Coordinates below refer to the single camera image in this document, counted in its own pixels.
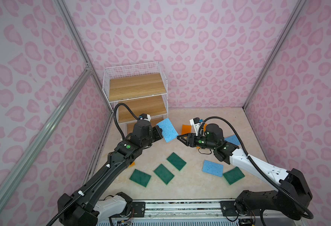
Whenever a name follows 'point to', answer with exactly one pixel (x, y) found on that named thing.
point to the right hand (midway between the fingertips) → (180, 137)
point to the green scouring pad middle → (165, 174)
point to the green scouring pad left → (140, 177)
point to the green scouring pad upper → (176, 161)
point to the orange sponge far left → (132, 164)
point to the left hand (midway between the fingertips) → (164, 127)
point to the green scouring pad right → (233, 175)
